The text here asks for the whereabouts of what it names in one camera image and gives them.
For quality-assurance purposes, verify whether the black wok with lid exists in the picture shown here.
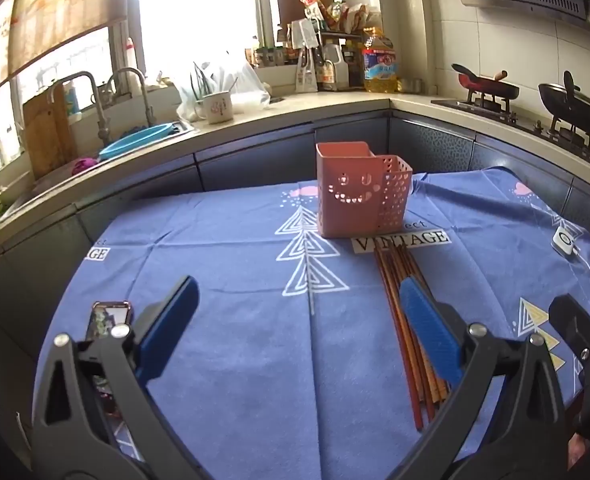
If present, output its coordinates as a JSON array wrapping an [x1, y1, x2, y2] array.
[[538, 71, 590, 136]]

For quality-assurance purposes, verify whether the row of spice jars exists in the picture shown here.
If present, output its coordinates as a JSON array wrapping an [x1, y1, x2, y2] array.
[[245, 45, 301, 68]]

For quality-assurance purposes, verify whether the yellow cooking oil bottle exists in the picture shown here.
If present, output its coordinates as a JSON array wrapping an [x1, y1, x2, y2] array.
[[361, 27, 400, 93]]

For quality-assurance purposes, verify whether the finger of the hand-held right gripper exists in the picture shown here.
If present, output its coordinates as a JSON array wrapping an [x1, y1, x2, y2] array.
[[549, 294, 590, 443]]

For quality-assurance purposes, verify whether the bundle of wooden chopsticks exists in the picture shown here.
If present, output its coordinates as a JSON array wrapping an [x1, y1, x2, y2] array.
[[373, 242, 450, 432]]

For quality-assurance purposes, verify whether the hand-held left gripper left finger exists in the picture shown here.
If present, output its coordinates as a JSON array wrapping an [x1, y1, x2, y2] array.
[[31, 275, 211, 480]]

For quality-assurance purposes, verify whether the steel kitchen faucet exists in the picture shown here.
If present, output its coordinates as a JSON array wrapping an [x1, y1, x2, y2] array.
[[50, 71, 112, 146], [106, 67, 157, 128]]

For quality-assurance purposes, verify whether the smartphone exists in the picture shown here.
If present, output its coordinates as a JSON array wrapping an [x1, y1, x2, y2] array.
[[86, 300, 135, 343]]

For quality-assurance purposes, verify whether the pile of snack packets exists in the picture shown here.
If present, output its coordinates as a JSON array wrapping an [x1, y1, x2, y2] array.
[[300, 0, 383, 33]]

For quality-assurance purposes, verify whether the blue printed tablecloth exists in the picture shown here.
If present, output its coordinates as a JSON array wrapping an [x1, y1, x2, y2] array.
[[35, 166, 590, 480]]

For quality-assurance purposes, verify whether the window blind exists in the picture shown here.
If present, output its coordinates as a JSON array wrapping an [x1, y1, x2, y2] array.
[[0, 0, 131, 111]]

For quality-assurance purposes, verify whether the clear plastic bag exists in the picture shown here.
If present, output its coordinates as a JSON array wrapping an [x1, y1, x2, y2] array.
[[172, 50, 272, 121]]

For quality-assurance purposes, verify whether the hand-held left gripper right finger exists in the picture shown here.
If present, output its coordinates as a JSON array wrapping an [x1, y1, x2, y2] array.
[[399, 276, 568, 480]]

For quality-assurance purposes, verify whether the red frying pan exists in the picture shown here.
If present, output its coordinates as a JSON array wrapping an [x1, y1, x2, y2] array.
[[451, 63, 520, 102]]

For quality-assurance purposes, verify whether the gas stove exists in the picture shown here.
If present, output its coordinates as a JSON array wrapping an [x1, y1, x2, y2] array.
[[431, 87, 590, 176]]

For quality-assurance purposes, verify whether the white mug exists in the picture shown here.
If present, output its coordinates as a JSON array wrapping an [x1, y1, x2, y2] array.
[[195, 91, 234, 125]]

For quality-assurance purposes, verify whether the blue plastic basin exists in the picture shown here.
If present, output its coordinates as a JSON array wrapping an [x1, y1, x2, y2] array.
[[98, 123, 173, 161]]

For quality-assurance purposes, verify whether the pink patterned cloth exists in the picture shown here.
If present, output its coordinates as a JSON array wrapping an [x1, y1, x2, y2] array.
[[567, 447, 590, 480]]

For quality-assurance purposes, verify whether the small white device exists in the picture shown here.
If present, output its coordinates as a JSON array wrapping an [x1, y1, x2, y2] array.
[[551, 227, 578, 260]]

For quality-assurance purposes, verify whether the wooden cutting board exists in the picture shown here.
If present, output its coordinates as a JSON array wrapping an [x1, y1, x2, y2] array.
[[22, 82, 78, 181]]

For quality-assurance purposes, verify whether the pink perforated utensil holder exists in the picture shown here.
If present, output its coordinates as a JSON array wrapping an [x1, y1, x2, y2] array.
[[315, 141, 415, 239]]

